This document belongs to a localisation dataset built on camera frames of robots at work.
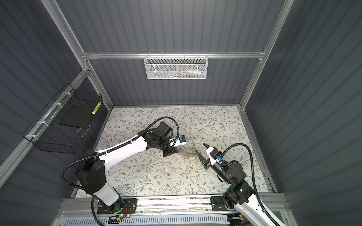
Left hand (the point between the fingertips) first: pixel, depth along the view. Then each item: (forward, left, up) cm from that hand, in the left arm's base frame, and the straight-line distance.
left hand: (177, 149), depth 82 cm
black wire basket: (+8, +59, +16) cm, 62 cm away
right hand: (-7, -13, +14) cm, 21 cm away
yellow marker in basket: (+23, +46, +16) cm, 54 cm away
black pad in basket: (+16, +55, +15) cm, 59 cm away
